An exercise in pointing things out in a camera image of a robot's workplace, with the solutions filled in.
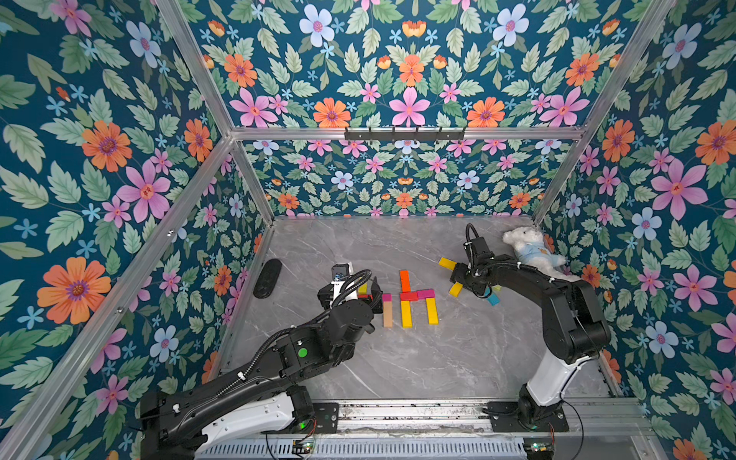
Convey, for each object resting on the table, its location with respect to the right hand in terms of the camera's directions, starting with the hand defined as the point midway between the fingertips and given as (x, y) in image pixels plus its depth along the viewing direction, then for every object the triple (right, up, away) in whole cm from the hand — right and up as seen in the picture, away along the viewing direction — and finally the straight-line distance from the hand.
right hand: (465, 276), depth 97 cm
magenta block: (-27, -7, 0) cm, 28 cm away
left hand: (-32, +2, -28) cm, 43 cm away
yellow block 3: (-3, -4, -1) cm, 6 cm away
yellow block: (-21, -11, -3) cm, 24 cm away
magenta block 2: (-13, -6, +2) cm, 15 cm away
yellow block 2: (-12, -12, -4) cm, 17 cm away
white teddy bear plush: (+23, +9, +2) cm, 25 cm away
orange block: (-20, -2, +5) cm, 21 cm away
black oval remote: (-69, -1, +2) cm, 69 cm away
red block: (-20, -7, +1) cm, 21 cm away
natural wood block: (-27, -12, -5) cm, 30 cm away
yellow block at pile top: (-5, +4, +7) cm, 9 cm away
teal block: (+9, -8, -1) cm, 12 cm away
